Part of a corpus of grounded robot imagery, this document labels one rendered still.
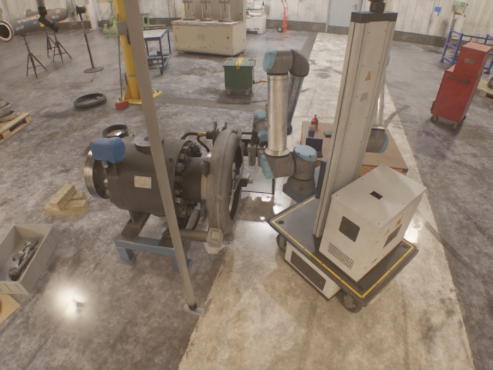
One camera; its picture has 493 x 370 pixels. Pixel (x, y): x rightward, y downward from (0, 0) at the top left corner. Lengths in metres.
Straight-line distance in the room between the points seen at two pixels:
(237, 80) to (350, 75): 3.86
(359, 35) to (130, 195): 1.70
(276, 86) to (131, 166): 1.11
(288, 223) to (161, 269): 1.06
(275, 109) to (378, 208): 0.79
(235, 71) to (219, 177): 3.63
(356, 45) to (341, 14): 10.76
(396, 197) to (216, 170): 1.08
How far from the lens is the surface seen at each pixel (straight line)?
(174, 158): 2.02
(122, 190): 2.17
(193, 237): 2.00
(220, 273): 2.35
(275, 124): 1.66
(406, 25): 12.69
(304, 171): 1.81
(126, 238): 2.40
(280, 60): 1.60
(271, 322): 2.14
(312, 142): 2.87
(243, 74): 5.26
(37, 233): 3.14
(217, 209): 1.84
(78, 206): 3.15
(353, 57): 1.56
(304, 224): 2.28
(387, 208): 1.78
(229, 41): 7.83
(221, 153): 1.85
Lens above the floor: 1.92
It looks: 38 degrees down
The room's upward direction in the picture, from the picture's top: straight up
